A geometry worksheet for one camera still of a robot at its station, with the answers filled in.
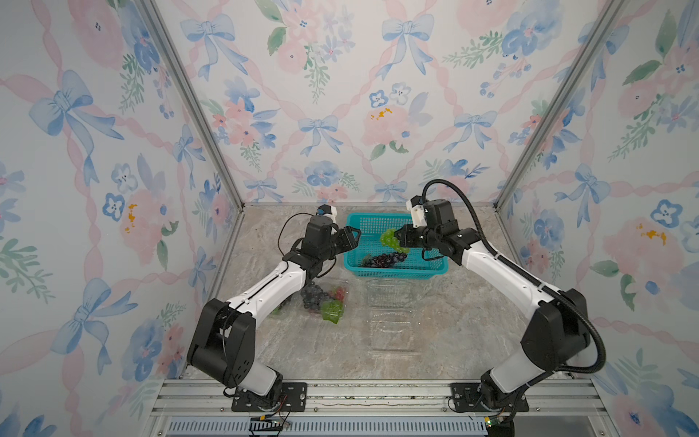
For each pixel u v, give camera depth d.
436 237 0.64
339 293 0.91
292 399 0.74
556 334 0.44
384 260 0.97
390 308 0.90
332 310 0.84
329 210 0.78
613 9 0.68
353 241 0.76
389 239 0.83
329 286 0.95
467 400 0.73
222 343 0.41
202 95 0.87
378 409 0.73
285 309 0.92
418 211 0.76
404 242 0.74
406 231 0.73
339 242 0.75
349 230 0.76
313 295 0.87
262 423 0.73
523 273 0.50
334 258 0.74
